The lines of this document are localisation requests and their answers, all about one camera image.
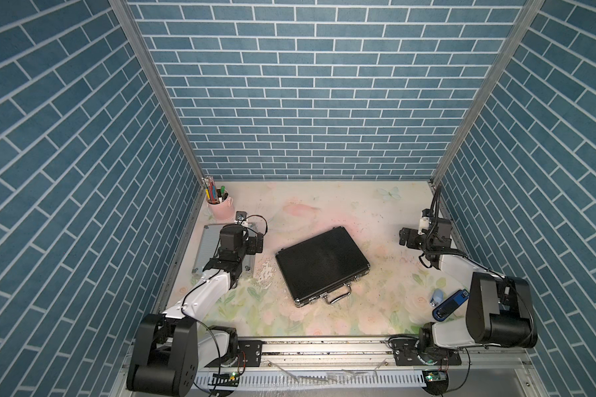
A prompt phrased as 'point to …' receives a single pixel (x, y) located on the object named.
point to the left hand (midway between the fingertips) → (252, 232)
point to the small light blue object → (437, 297)
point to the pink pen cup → (221, 205)
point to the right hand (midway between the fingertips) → (415, 233)
